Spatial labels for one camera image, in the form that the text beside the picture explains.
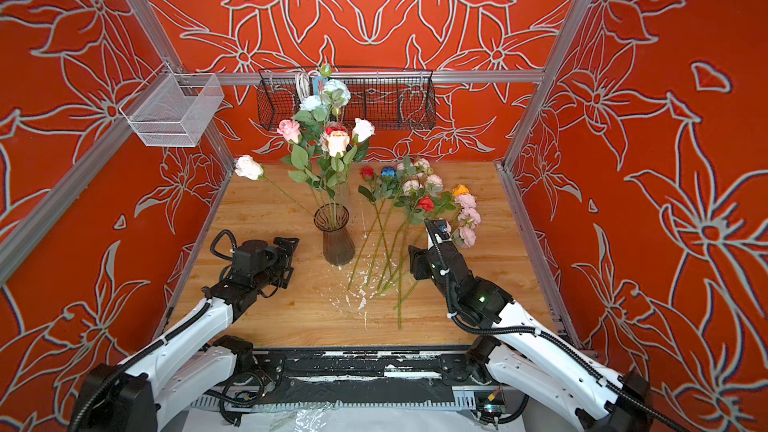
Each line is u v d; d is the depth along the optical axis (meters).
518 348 0.49
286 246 0.76
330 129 0.77
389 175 1.10
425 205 1.01
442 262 0.52
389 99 0.97
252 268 0.64
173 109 0.92
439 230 0.61
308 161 0.75
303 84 0.87
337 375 0.73
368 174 1.10
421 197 1.04
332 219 0.82
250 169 0.63
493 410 0.68
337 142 0.61
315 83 0.89
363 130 0.67
